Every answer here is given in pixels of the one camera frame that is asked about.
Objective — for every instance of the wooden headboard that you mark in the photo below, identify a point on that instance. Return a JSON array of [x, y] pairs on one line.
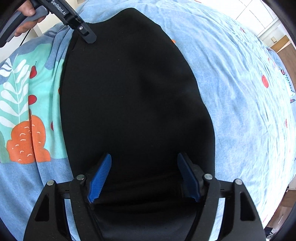
[[286, 51]]

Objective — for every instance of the black pants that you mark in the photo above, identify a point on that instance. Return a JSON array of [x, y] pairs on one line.
[[132, 94]]

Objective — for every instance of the blue patterned bed sheet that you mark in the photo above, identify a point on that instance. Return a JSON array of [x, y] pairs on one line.
[[241, 83]]

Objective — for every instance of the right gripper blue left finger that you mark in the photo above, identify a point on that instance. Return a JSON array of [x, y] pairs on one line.
[[98, 180]]

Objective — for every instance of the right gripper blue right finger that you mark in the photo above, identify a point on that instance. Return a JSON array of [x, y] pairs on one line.
[[192, 175]]

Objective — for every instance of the person's left hand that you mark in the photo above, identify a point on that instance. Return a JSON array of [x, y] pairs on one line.
[[27, 9]]

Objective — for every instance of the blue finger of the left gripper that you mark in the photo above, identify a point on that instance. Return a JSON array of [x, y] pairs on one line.
[[86, 33]]

